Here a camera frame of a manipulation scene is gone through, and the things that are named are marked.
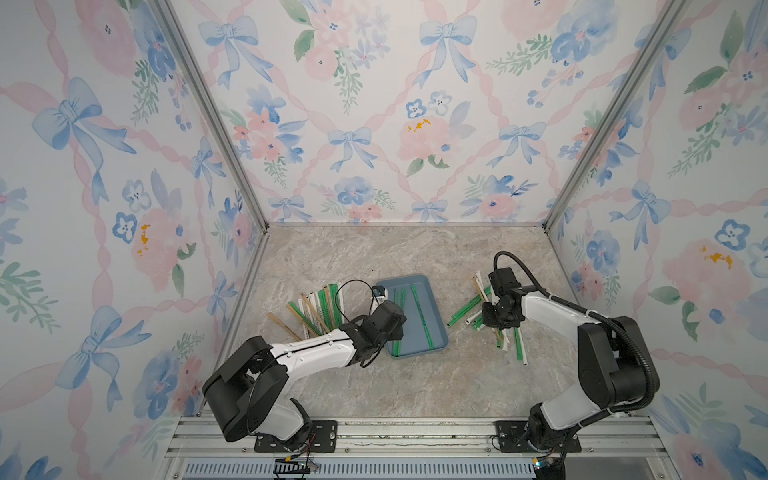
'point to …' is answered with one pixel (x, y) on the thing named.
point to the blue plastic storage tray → (414, 341)
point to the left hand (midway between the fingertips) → (398, 318)
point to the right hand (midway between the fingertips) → (493, 318)
